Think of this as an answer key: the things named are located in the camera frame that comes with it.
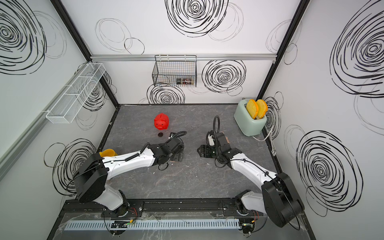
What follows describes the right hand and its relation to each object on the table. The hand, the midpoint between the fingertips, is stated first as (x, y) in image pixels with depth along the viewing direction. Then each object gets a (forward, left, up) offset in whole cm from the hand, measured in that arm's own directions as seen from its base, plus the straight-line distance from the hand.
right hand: (202, 150), depth 85 cm
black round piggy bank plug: (+16, +29, -8) cm, 34 cm away
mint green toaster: (+17, -30, +1) cm, 34 cm away
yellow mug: (-2, +55, -1) cm, 55 cm away
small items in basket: (+33, +10, +23) cm, 42 cm away
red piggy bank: (+21, +27, 0) cm, 34 cm away
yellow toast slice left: (+24, -31, +10) cm, 40 cm away
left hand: (-1, +16, -2) cm, 16 cm away
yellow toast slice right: (+24, -36, +11) cm, 45 cm away
